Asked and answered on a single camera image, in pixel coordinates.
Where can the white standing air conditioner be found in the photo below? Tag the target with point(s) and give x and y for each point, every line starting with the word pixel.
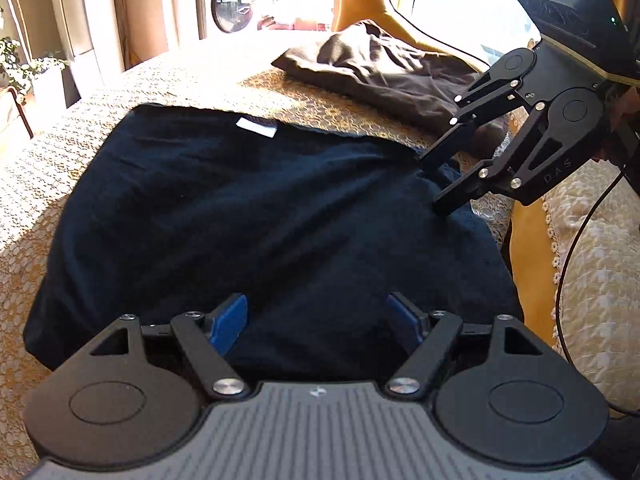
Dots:
pixel 82 10

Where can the green leafy plant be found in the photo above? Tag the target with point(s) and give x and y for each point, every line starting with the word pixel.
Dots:
pixel 25 67

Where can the yellow houndstooth sofa cover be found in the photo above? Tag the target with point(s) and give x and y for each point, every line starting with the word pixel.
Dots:
pixel 605 270

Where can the person's right hand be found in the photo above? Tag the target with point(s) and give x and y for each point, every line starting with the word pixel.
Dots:
pixel 622 125

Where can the beige lace sofa cover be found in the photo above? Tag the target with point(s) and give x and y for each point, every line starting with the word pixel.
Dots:
pixel 175 80

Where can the tall white planter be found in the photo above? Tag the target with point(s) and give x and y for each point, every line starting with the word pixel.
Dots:
pixel 55 92

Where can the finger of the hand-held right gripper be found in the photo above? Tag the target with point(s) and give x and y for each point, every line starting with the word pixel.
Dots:
pixel 457 195
pixel 442 152

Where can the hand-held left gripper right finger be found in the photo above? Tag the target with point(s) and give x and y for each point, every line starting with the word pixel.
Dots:
pixel 406 317

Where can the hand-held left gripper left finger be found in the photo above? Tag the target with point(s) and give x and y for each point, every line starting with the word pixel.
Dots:
pixel 227 322

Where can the navy blue t-shirt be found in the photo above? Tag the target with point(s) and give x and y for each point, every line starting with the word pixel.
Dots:
pixel 250 210

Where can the dark brown garment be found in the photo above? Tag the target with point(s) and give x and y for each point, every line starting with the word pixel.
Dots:
pixel 380 75

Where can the washing machine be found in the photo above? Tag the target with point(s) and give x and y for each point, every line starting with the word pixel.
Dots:
pixel 232 2

